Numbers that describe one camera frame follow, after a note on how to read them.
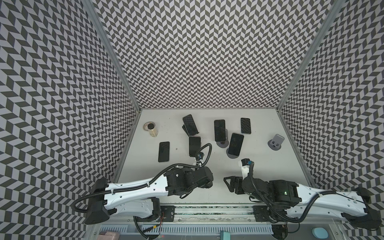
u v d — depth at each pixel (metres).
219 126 0.90
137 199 0.43
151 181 0.45
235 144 0.87
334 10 0.68
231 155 0.94
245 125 1.04
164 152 0.95
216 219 0.72
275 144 0.93
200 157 0.63
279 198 0.49
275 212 0.50
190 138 0.86
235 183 0.60
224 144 0.97
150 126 0.96
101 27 0.77
